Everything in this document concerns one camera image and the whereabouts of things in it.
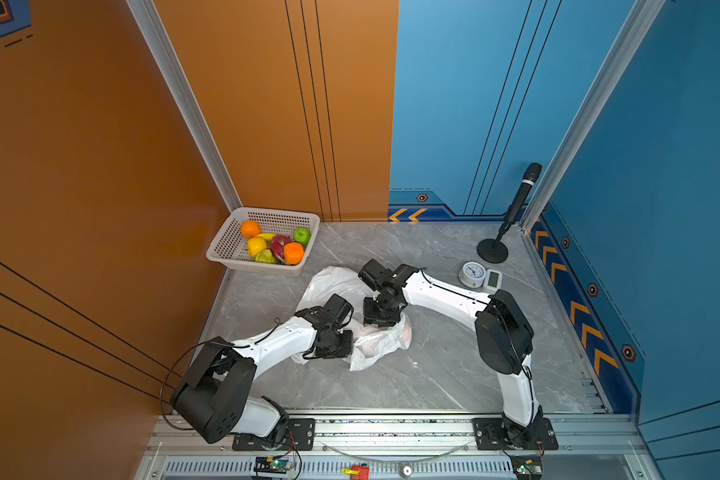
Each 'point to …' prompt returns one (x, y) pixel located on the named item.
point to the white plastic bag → (368, 341)
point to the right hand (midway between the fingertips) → (365, 324)
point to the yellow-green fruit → (265, 257)
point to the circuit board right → (527, 467)
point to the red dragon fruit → (277, 244)
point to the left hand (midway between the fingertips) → (350, 348)
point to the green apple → (302, 235)
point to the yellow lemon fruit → (256, 246)
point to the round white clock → (472, 274)
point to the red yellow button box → (357, 472)
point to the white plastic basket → (229, 246)
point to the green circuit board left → (285, 465)
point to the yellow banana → (267, 236)
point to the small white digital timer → (493, 279)
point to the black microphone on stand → (494, 250)
